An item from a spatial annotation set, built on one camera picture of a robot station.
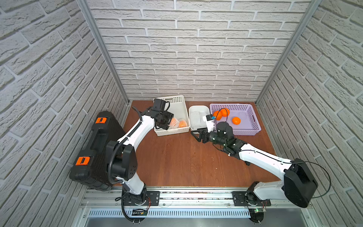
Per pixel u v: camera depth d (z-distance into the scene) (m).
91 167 0.59
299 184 0.41
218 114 1.08
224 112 1.07
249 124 1.06
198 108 1.07
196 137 0.71
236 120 1.03
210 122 0.70
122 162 0.45
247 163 0.56
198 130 0.70
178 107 1.16
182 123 1.00
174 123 0.83
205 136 0.68
